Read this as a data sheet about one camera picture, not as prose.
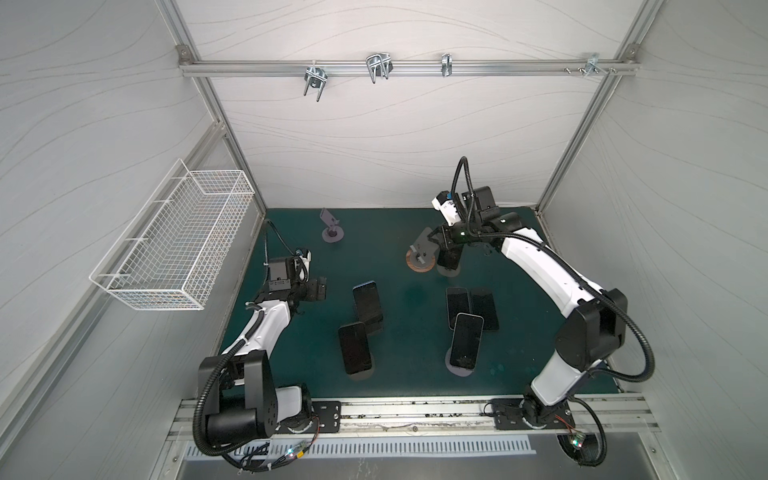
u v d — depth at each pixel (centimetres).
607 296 45
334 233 111
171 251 69
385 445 70
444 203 73
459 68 78
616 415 75
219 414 41
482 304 93
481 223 63
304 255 80
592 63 77
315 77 79
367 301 81
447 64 78
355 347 72
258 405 41
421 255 86
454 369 78
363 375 77
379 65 77
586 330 45
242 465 67
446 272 102
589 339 45
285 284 68
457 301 92
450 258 104
